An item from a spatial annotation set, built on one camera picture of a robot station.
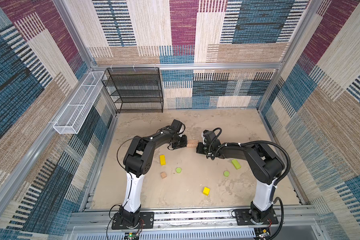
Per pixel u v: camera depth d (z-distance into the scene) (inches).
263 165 20.1
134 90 43.1
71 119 28.1
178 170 35.1
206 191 31.4
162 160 36.9
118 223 28.7
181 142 35.8
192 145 38.9
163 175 34.2
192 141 40.3
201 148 34.5
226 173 34.4
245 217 28.9
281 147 28.9
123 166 22.3
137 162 21.9
